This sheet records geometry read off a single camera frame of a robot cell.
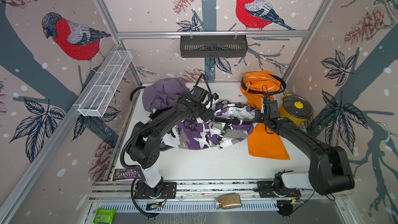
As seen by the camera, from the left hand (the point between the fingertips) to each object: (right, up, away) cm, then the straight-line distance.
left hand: (210, 106), depth 88 cm
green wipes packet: (-48, -47, -21) cm, 70 cm away
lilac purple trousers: (-34, +7, +19) cm, 39 cm away
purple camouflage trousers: (-7, -16, +3) cm, 18 cm away
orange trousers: (+37, +14, +25) cm, 47 cm away
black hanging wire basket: (+3, +41, +18) cm, 45 cm away
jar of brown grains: (+7, -40, -20) cm, 46 cm away
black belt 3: (+45, +8, +20) cm, 50 cm away
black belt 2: (+14, -8, -2) cm, 16 cm away
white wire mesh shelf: (-54, +4, -16) cm, 57 cm away
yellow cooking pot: (+45, -5, +3) cm, 46 cm away
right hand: (+30, -3, +4) cm, 31 cm away
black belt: (-54, +12, +31) cm, 63 cm away
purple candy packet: (-44, -34, -10) cm, 56 cm away
